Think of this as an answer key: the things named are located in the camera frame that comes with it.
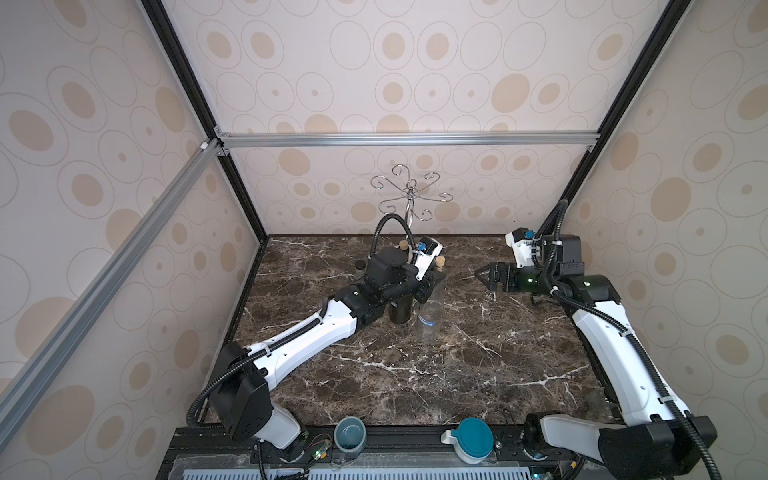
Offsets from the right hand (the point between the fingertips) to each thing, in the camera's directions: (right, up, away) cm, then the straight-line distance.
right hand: (502, 272), depth 75 cm
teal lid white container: (-9, -39, -7) cm, 40 cm away
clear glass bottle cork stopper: (-15, -14, +22) cm, 30 cm away
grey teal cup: (-38, -41, -1) cm, 56 cm away
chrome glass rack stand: (-22, +24, +12) cm, 35 cm away
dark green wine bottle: (-25, -13, +19) cm, 34 cm away
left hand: (-14, 0, -5) cm, 15 cm away
